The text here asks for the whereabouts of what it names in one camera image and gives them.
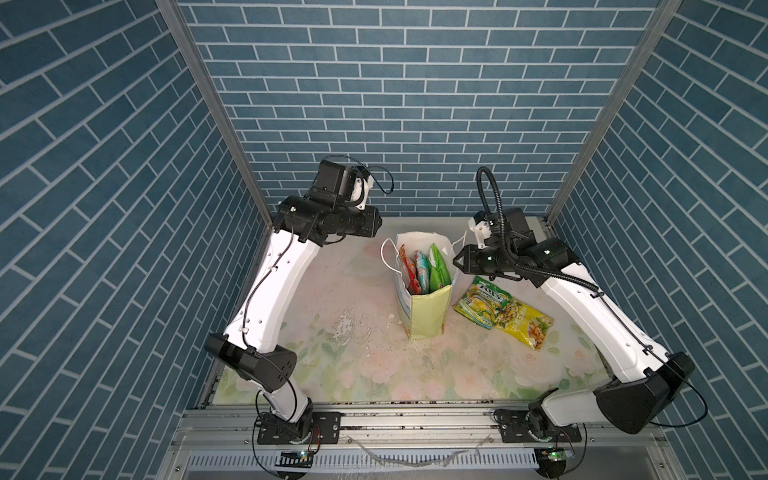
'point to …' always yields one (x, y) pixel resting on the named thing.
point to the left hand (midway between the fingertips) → (385, 220)
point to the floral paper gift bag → (423, 314)
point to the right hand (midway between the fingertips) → (460, 261)
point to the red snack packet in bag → (412, 282)
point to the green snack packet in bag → (439, 275)
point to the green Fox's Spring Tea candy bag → (482, 303)
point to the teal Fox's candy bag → (423, 272)
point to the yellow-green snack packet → (522, 321)
